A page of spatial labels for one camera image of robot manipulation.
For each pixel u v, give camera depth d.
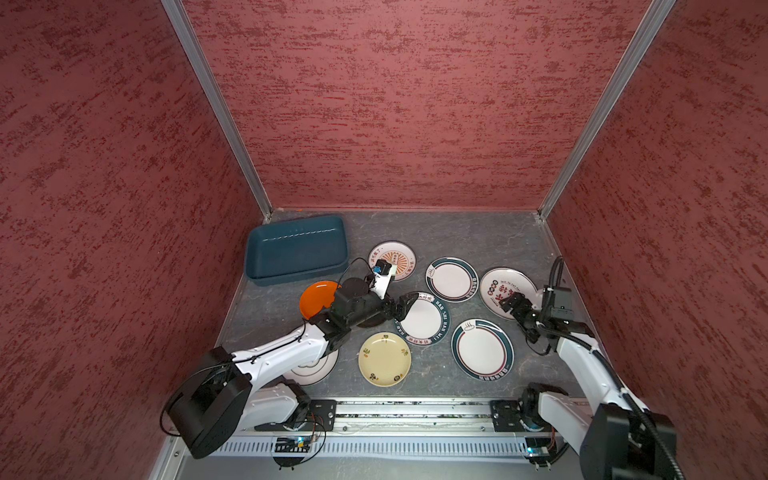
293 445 0.71
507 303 0.80
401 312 0.71
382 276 0.68
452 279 1.02
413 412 0.76
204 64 0.80
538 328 0.63
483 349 0.85
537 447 0.71
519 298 0.80
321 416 0.73
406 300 0.71
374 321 0.89
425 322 0.90
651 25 0.73
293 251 1.07
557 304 0.67
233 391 0.41
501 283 1.00
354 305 0.61
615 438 0.40
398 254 1.07
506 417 0.74
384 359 0.84
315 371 0.81
